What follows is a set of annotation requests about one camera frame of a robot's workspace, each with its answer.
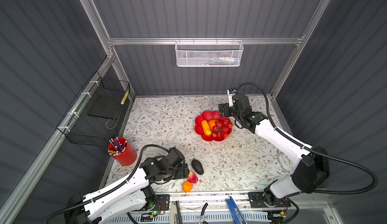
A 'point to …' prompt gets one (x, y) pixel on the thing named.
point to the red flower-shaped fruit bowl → (207, 116)
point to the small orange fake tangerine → (187, 186)
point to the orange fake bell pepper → (211, 123)
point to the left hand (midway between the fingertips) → (184, 173)
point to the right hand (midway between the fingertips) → (228, 104)
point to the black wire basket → (93, 116)
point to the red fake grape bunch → (222, 128)
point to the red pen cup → (122, 151)
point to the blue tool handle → (235, 211)
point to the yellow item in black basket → (123, 100)
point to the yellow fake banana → (206, 128)
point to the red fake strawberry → (192, 177)
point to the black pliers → (202, 221)
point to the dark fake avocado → (197, 166)
